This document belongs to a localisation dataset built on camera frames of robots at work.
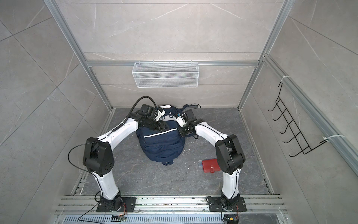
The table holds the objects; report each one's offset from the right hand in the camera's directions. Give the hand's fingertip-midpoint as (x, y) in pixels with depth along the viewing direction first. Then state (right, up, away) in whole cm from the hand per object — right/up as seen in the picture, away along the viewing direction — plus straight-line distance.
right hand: (181, 129), depth 94 cm
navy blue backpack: (-11, -10, -7) cm, 16 cm away
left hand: (-8, +2, -7) cm, 11 cm away
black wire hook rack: (+53, -6, -34) cm, 64 cm away
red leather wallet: (+18, -22, -10) cm, 30 cm away
